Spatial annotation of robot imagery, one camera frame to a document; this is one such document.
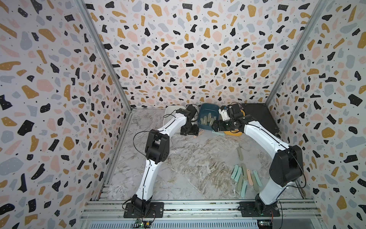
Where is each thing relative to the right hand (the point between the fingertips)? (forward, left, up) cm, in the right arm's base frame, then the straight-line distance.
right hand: (217, 125), depth 89 cm
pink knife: (+6, +11, -17) cm, 21 cm away
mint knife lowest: (-33, -14, -17) cm, 40 cm away
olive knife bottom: (-22, -17, -18) cm, 33 cm away
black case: (+25, -38, -14) cm, 48 cm away
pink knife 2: (-25, -19, -18) cm, 36 cm away
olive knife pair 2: (+18, +10, -16) cm, 26 cm away
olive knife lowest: (-28, -13, -18) cm, 36 cm away
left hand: (+1, +14, -10) cm, 17 cm away
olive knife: (-9, -17, -19) cm, 27 cm away
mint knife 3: (-23, -13, -17) cm, 32 cm away
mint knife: (+7, -5, -17) cm, 19 cm away
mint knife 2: (-24, -9, -17) cm, 31 cm away
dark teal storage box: (+26, +4, -16) cm, 31 cm away
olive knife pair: (+23, +3, -17) cm, 28 cm away
